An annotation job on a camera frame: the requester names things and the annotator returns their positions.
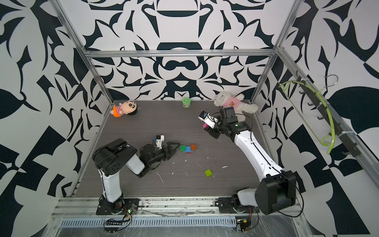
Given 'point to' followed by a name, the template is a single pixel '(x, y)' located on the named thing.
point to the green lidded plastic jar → (186, 102)
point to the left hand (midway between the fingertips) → (178, 144)
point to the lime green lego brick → (208, 173)
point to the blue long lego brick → (188, 149)
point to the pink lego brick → (205, 125)
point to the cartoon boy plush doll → (129, 107)
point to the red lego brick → (188, 153)
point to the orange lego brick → (193, 147)
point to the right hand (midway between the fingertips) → (208, 122)
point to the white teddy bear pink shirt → (225, 99)
